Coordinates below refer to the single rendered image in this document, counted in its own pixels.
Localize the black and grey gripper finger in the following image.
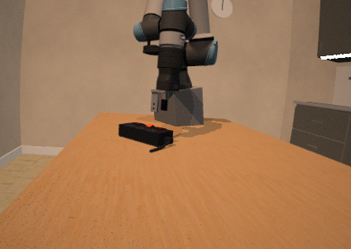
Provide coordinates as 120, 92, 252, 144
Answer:
151, 89, 166, 112
161, 91, 177, 111

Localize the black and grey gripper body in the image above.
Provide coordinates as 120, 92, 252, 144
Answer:
143, 31, 185, 91

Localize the black power strip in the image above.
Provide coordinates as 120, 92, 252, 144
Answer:
118, 122, 173, 152

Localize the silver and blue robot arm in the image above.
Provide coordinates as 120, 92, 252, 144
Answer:
133, 0, 218, 90

